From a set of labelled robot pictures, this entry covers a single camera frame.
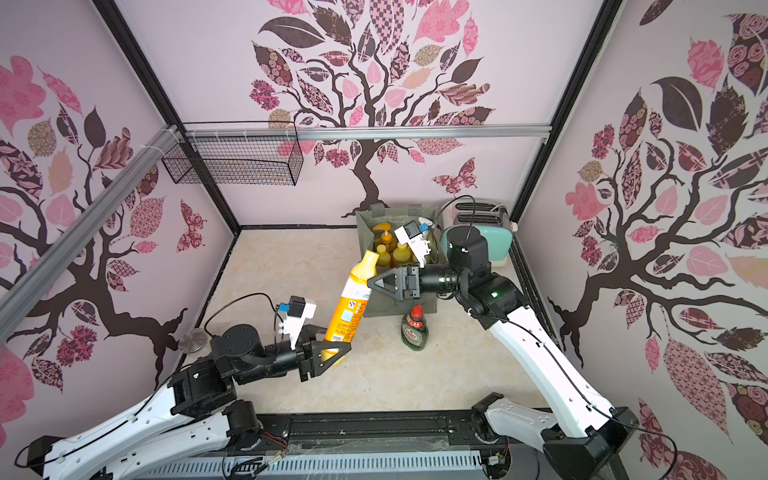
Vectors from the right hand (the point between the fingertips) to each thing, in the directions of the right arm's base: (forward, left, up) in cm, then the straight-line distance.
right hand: (377, 281), depth 57 cm
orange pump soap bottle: (+28, -1, -18) cm, 33 cm away
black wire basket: (+54, +47, -3) cm, 72 cm away
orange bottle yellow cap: (+22, -6, -18) cm, 29 cm away
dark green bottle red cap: (+2, -9, -27) cm, 29 cm away
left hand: (-10, +6, -10) cm, 15 cm away
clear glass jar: (-1, +49, -23) cm, 54 cm away
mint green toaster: (+40, -38, -22) cm, 60 cm away
